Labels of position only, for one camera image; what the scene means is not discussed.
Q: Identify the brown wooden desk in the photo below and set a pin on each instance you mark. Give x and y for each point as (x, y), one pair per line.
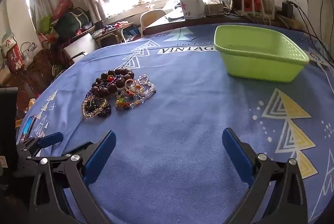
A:
(167, 23)

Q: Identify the blue printed blanket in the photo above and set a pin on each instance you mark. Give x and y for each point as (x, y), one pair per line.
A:
(182, 109)

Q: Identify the dark green duffel bag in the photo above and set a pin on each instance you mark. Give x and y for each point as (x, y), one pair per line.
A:
(73, 20)

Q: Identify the red bag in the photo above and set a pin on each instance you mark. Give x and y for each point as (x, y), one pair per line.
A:
(62, 7)

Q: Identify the black power adapter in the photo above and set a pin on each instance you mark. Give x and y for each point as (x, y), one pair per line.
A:
(287, 9)

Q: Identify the white rack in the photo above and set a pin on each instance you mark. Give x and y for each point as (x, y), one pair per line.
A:
(261, 15)

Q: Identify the light green bag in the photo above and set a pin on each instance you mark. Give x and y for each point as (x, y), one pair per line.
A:
(45, 24)

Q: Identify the pile of mixed beaded jewelry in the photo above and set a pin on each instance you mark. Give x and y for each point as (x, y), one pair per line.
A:
(114, 83)

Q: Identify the low wooden table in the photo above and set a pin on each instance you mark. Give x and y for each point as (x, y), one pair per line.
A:
(114, 29)

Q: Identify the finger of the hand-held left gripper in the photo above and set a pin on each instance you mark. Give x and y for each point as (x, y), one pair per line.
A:
(52, 139)
(27, 167)

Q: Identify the white storage bin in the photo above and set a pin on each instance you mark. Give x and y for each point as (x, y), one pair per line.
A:
(81, 46)

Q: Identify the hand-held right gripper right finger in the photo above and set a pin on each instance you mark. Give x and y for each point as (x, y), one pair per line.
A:
(234, 153)

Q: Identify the smartphone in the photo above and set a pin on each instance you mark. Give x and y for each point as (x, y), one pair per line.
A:
(27, 128)

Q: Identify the white enamel mug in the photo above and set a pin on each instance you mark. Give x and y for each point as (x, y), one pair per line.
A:
(193, 8)

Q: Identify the green plastic basket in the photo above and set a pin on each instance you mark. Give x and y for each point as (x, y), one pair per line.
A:
(261, 67)

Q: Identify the red and white sack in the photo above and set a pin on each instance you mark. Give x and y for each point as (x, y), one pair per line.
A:
(14, 56)

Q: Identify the white chair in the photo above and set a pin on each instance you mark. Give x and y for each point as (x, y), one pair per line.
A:
(151, 17)

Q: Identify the yellow toy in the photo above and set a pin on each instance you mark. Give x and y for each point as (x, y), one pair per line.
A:
(31, 103)

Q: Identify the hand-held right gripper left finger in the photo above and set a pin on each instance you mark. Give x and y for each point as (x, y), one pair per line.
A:
(100, 158)

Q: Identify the black box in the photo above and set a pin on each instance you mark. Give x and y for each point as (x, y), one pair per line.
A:
(7, 122)

